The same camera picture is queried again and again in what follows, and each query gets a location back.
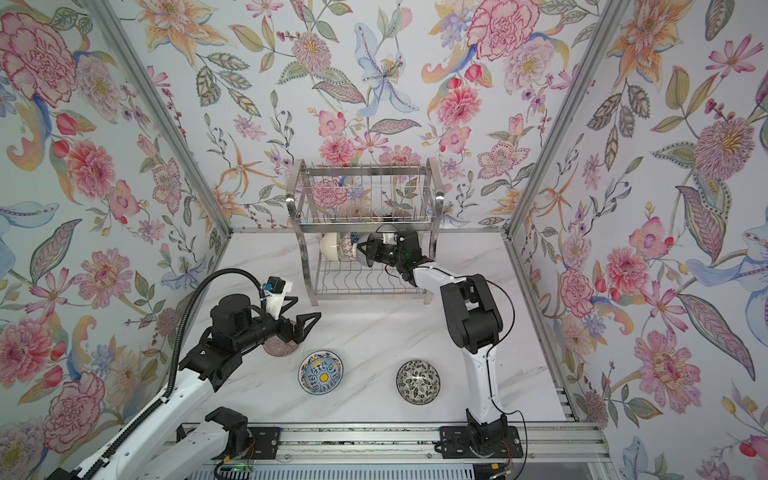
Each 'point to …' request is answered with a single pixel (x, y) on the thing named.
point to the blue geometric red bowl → (346, 246)
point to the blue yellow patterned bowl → (320, 372)
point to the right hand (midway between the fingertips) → (358, 245)
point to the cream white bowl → (328, 246)
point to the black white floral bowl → (418, 382)
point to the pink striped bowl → (279, 348)
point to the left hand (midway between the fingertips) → (311, 310)
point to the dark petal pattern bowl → (356, 252)
